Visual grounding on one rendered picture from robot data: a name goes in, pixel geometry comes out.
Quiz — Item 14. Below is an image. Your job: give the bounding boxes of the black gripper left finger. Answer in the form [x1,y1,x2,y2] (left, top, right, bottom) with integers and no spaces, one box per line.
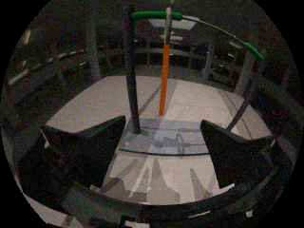
[41,115,126,187]

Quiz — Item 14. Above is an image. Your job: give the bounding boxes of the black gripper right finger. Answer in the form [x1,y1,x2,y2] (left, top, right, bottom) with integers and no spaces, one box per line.
[200,119,275,189]

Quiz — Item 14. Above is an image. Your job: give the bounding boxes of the orange handle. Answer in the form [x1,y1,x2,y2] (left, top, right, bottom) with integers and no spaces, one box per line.
[159,8,172,115]

